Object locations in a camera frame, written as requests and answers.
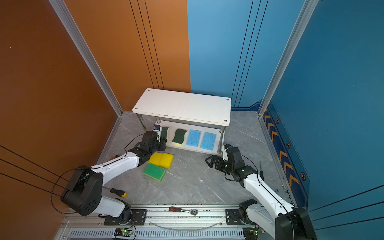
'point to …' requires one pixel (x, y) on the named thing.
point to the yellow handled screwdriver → (119, 192)
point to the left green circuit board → (123, 232)
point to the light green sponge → (155, 172)
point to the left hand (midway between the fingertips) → (163, 137)
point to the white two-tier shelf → (190, 120)
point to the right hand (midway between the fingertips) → (210, 162)
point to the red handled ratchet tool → (193, 211)
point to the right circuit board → (250, 233)
